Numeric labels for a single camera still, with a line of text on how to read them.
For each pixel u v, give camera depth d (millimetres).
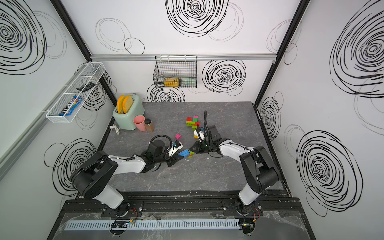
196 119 1084
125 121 965
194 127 1035
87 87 788
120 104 911
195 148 822
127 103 936
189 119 1092
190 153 873
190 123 1055
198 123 1057
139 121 1011
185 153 867
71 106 672
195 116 1090
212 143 723
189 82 877
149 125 987
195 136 998
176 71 991
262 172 456
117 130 991
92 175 451
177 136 991
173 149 737
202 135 818
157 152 708
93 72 933
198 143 789
